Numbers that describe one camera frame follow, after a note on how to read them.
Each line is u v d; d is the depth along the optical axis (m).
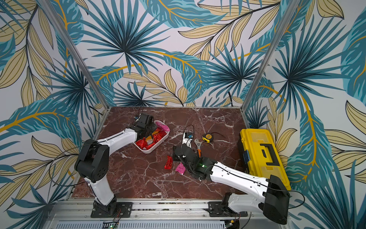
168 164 0.87
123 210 0.73
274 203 0.38
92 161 0.48
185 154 0.53
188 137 0.65
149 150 0.90
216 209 0.73
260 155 0.75
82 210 0.75
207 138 0.98
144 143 0.93
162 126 0.96
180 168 0.84
